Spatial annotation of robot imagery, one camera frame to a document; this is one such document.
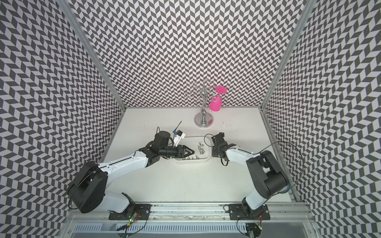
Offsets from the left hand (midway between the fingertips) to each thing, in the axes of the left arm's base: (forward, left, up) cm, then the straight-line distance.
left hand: (192, 154), depth 79 cm
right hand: (+8, -16, -13) cm, 23 cm away
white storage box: (+12, 0, -8) cm, 15 cm away
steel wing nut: (+13, -5, -13) cm, 19 cm away
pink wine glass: (+34, -15, +6) cm, 38 cm away
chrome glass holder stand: (+34, -5, +14) cm, 37 cm away
